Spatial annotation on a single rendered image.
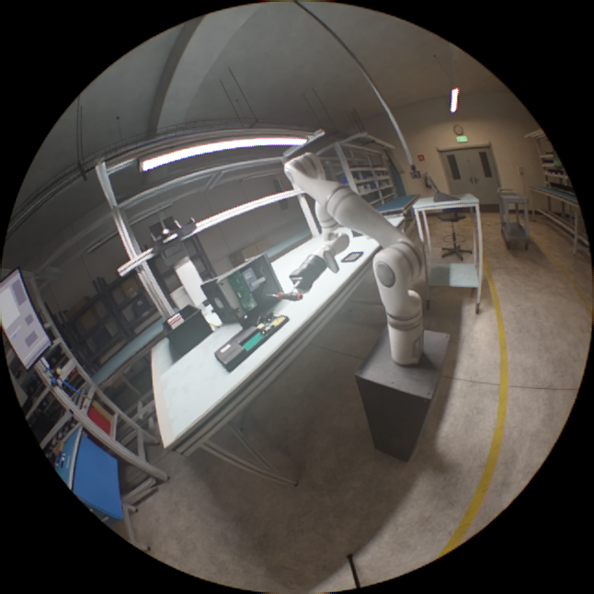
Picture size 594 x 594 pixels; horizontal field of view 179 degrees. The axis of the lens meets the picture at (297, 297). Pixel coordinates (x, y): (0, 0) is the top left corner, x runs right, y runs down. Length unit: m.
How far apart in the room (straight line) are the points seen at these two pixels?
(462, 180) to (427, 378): 6.64
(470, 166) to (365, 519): 7.31
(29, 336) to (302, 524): 1.85
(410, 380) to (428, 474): 0.88
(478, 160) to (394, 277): 6.78
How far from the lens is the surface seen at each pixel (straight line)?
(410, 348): 0.52
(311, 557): 1.42
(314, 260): 0.61
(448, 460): 1.37
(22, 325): 1.48
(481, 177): 7.04
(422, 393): 0.53
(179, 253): 2.55
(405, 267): 0.38
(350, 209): 0.46
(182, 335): 0.86
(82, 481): 1.57
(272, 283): 0.80
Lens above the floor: 1.31
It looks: 23 degrees down
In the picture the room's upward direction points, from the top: 24 degrees counter-clockwise
